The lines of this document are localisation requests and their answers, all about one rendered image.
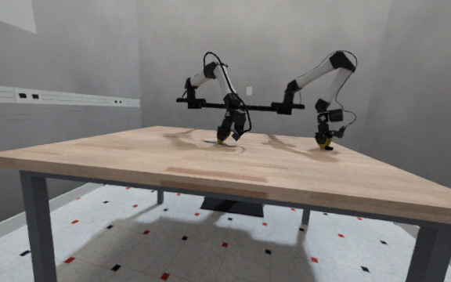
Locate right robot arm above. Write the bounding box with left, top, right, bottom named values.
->
left=177, top=61, right=246, bottom=141

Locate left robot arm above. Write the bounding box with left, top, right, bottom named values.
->
left=272, top=52, right=355, bottom=139

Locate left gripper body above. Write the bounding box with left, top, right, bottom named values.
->
left=315, top=124, right=333, bottom=144

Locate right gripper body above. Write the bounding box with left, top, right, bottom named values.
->
left=217, top=118, right=233, bottom=141

